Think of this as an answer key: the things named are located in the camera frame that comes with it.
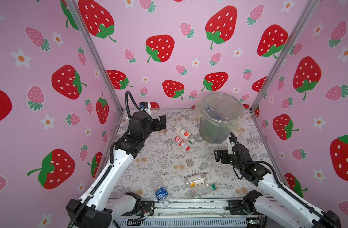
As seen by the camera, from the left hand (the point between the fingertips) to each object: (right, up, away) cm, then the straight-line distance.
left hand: (158, 116), depth 72 cm
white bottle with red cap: (+9, -15, +25) cm, 30 cm away
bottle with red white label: (+15, -12, +26) cm, 32 cm away
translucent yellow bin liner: (+41, +6, +26) cm, 49 cm away
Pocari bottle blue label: (+1, -41, +2) cm, 41 cm away
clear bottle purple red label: (+33, +4, +23) cm, 41 cm away
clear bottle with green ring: (+25, -42, +9) cm, 50 cm away
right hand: (+35, -20, +9) cm, 41 cm away
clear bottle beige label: (+20, -37, +11) cm, 43 cm away
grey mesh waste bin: (+32, -10, +14) cm, 37 cm away
